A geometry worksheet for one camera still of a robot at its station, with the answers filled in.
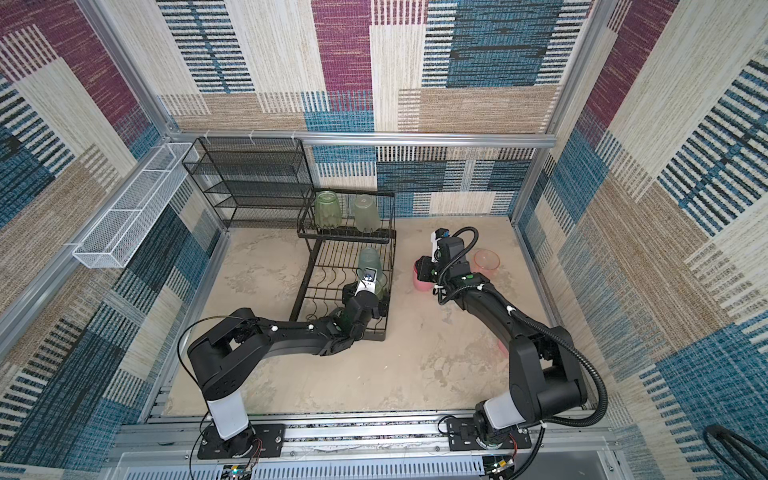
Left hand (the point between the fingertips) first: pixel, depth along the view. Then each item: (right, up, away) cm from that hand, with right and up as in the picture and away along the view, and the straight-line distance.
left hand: (374, 284), depth 90 cm
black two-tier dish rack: (-6, +15, +1) cm, 16 cm away
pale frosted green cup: (-2, +21, -1) cm, 21 cm away
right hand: (+13, +5, -1) cm, 15 cm away
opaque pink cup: (+15, -1, +9) cm, 17 cm away
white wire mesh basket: (-60, +13, -18) cm, 64 cm away
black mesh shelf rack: (-45, +35, +20) cm, 61 cm away
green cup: (-14, +22, -2) cm, 26 cm away
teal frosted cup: (-2, +8, +4) cm, 9 cm away
